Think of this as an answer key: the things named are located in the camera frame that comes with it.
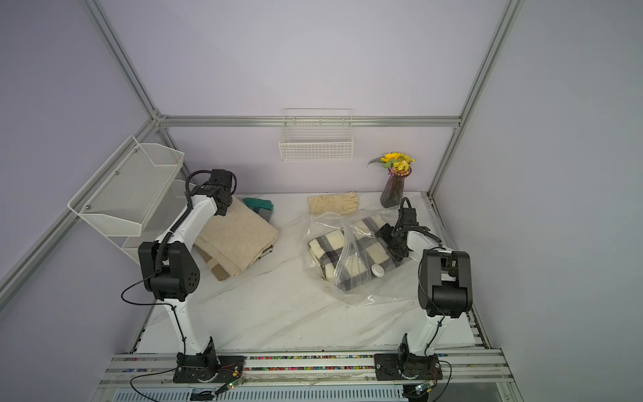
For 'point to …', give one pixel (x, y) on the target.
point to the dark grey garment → (264, 213)
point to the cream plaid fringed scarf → (354, 255)
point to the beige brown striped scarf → (218, 271)
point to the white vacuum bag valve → (378, 270)
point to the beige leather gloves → (339, 203)
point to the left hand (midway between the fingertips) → (203, 207)
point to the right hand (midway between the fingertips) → (384, 245)
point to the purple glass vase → (392, 192)
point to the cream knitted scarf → (234, 240)
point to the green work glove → (259, 203)
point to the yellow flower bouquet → (398, 163)
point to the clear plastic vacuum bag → (397, 283)
